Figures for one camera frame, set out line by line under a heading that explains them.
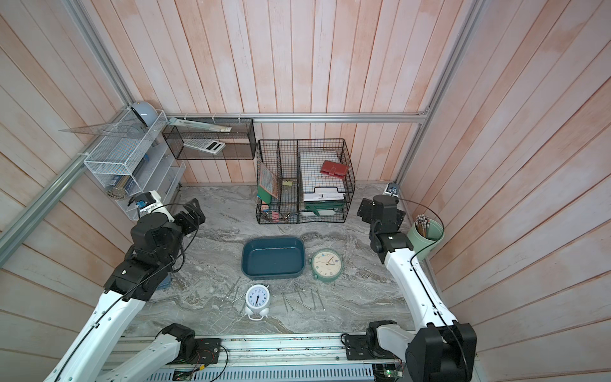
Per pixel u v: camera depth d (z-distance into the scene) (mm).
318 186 926
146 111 831
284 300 839
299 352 739
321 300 840
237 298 837
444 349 384
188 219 590
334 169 954
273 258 936
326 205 976
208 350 733
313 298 841
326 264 899
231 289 860
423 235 860
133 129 833
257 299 816
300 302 837
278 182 1184
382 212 570
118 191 764
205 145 981
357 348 730
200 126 902
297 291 860
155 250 476
